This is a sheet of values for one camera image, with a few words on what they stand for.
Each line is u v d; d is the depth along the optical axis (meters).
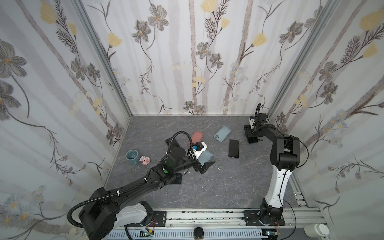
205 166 0.64
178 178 0.74
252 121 0.98
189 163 0.64
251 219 0.73
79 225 0.43
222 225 0.74
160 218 0.74
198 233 0.63
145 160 0.92
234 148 1.04
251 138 0.97
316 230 0.64
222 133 1.10
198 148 0.61
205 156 0.98
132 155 0.91
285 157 0.58
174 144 1.03
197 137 1.08
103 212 0.40
